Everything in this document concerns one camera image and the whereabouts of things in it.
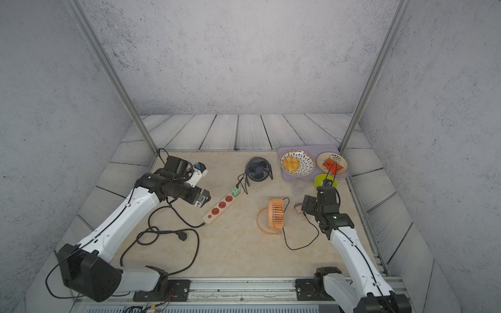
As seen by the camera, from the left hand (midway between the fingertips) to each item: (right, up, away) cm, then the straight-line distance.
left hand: (203, 192), depth 80 cm
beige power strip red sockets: (-1, -13, +11) cm, 17 cm away
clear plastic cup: (+44, 0, +23) cm, 50 cm away
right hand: (+47, -4, +3) cm, 47 cm away
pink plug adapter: (+42, -9, +15) cm, 45 cm away
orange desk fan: (+29, -10, +4) cm, 31 cm away
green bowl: (+54, +4, +23) cm, 59 cm away
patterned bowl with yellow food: (+44, +12, +31) cm, 55 cm away
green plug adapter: (+12, -1, +14) cm, 18 cm away
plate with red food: (+64, +12, +32) cm, 73 cm away
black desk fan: (+22, +9, +22) cm, 32 cm away
